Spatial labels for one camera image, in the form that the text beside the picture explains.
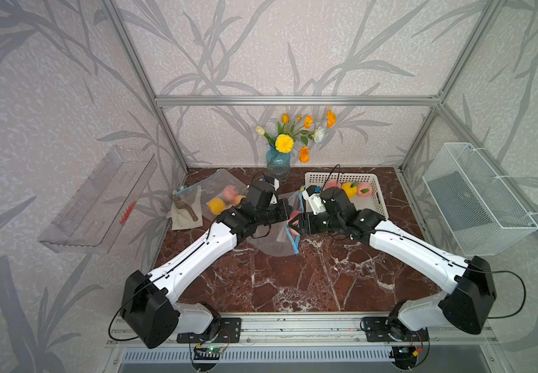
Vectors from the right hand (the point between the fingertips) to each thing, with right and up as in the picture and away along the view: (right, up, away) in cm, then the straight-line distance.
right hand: (295, 221), depth 76 cm
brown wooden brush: (-51, +3, +28) cm, 59 cm away
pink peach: (-1, +3, -5) cm, 5 cm away
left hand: (0, +4, -1) cm, 4 cm away
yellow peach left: (+27, +10, +28) cm, 40 cm away
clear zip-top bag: (-37, +8, +32) cm, 50 cm away
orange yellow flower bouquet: (-1, +32, +17) cm, 36 cm away
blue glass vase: (-6, +22, +33) cm, 40 cm away
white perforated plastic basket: (+38, +5, +29) cm, 47 cm away
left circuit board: (-27, -41, -5) cm, 49 cm away
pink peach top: (+19, +14, +33) cm, 40 cm away
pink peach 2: (+33, +10, +28) cm, 45 cm away
